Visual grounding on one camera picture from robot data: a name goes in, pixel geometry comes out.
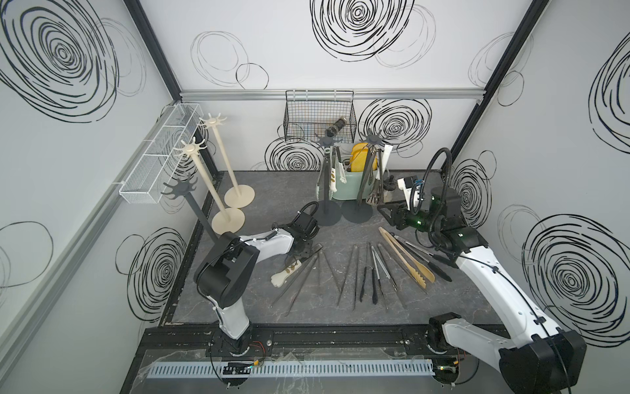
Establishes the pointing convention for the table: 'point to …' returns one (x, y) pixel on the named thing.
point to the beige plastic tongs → (417, 270)
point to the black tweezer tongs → (375, 299)
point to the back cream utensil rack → (239, 196)
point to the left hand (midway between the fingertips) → (300, 247)
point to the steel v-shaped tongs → (319, 253)
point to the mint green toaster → (350, 190)
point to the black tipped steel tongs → (431, 265)
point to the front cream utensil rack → (231, 220)
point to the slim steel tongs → (357, 249)
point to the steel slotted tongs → (326, 166)
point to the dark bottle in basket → (338, 125)
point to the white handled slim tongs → (376, 258)
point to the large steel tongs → (313, 254)
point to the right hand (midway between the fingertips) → (384, 207)
